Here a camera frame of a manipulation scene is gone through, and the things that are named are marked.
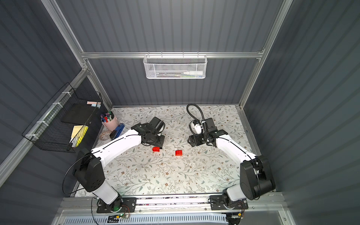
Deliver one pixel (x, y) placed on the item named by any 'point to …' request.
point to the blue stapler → (119, 130)
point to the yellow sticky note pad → (78, 133)
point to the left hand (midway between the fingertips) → (161, 142)
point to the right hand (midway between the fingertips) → (195, 138)
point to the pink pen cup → (111, 125)
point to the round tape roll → (105, 135)
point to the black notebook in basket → (79, 113)
